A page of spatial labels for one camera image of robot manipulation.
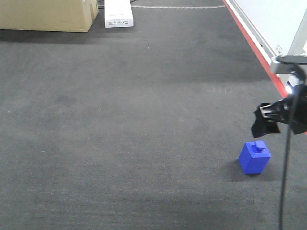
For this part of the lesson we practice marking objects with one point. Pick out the blue plastic box slanted corners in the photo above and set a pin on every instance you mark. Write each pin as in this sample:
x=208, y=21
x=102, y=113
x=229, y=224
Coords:
x=254, y=163

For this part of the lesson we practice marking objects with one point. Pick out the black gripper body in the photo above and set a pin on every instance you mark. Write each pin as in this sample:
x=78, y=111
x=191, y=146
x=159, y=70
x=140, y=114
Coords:
x=299, y=115

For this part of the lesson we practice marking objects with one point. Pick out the long white carton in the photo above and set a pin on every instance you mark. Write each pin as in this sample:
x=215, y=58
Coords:
x=118, y=14

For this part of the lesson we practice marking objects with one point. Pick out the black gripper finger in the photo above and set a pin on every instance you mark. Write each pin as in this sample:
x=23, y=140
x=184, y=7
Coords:
x=273, y=128
x=258, y=128

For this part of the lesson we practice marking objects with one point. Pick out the conveyor with dark grey belt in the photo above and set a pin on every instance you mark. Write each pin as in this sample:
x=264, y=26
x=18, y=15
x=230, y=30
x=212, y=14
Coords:
x=120, y=119

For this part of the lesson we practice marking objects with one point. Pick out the brown cardboard box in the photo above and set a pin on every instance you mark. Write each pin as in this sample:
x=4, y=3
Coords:
x=48, y=14

